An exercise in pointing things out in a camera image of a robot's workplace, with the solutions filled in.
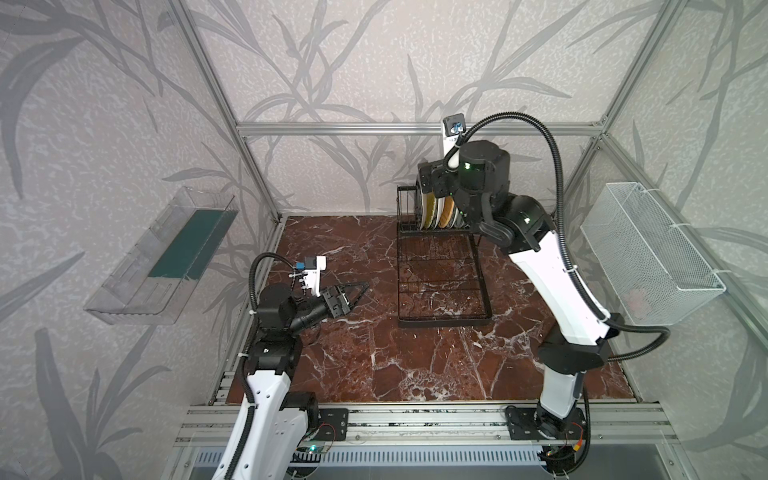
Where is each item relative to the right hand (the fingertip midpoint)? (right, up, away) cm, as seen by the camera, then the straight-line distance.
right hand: (445, 153), depth 61 cm
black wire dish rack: (+4, -31, +41) cm, 52 cm away
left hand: (-18, -30, +7) cm, 36 cm away
